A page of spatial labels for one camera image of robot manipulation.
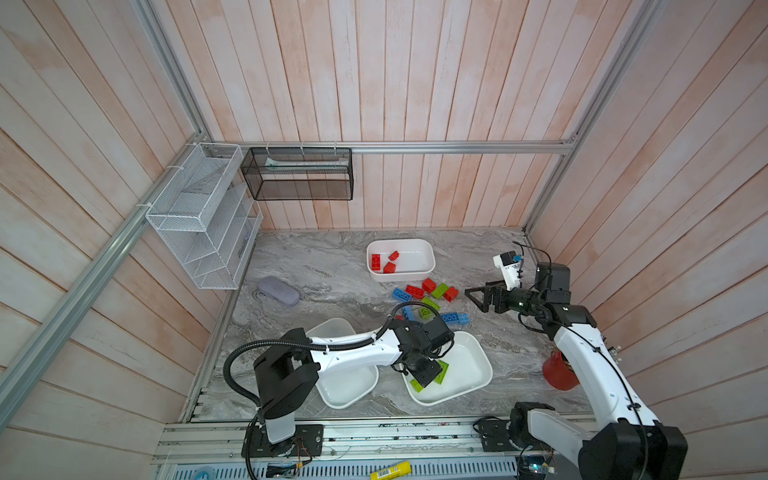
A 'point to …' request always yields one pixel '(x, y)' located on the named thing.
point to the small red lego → (394, 256)
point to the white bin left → (343, 389)
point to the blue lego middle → (408, 313)
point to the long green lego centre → (430, 303)
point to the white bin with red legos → (400, 260)
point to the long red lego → (415, 292)
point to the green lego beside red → (439, 291)
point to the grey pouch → (279, 290)
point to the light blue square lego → (463, 318)
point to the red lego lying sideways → (451, 294)
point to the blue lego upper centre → (401, 295)
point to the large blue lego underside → (450, 318)
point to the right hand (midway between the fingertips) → (479, 287)
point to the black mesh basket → (299, 173)
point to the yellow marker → (392, 472)
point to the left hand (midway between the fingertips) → (423, 376)
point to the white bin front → (470, 368)
